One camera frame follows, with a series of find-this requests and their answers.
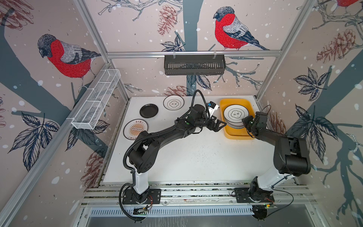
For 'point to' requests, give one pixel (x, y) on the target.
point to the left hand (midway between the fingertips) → (222, 121)
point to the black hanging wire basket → (194, 65)
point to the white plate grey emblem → (236, 113)
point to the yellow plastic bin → (241, 134)
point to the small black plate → (149, 110)
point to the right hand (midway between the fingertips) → (243, 118)
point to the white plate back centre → (173, 102)
